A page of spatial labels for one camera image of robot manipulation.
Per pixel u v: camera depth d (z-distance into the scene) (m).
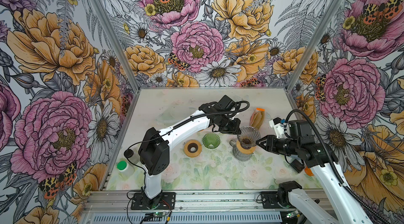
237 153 0.84
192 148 0.92
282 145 0.59
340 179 0.43
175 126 0.50
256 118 0.93
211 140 0.93
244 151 0.81
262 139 0.68
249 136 0.81
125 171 0.76
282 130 0.65
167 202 0.73
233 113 0.68
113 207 0.74
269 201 0.73
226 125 0.69
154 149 0.46
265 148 0.64
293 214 0.71
